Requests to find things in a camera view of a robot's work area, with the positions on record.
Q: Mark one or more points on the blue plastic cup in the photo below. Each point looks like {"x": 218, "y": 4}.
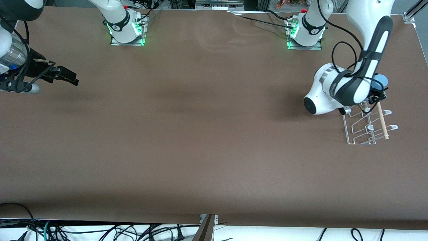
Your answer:
{"x": 381, "y": 80}

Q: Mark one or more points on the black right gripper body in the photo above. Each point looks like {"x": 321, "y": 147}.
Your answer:
{"x": 36, "y": 68}

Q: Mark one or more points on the small metal bracket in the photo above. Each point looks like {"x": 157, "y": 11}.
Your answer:
{"x": 216, "y": 219}

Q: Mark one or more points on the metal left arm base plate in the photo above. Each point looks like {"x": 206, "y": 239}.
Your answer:
{"x": 314, "y": 48}

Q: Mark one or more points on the colourful plastic items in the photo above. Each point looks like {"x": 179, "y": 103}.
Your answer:
{"x": 287, "y": 3}

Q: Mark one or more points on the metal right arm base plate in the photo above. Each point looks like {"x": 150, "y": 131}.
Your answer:
{"x": 130, "y": 44}

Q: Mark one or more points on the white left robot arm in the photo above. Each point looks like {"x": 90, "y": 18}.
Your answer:
{"x": 351, "y": 87}

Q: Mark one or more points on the brown paper table cover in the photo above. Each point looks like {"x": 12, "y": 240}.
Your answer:
{"x": 214, "y": 134}

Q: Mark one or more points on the aluminium profile rail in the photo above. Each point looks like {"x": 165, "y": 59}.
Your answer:
{"x": 409, "y": 16}

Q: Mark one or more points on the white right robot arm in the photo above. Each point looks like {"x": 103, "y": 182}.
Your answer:
{"x": 115, "y": 16}

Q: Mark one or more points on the aluminium frame post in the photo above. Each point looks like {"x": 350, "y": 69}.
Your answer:
{"x": 205, "y": 231}

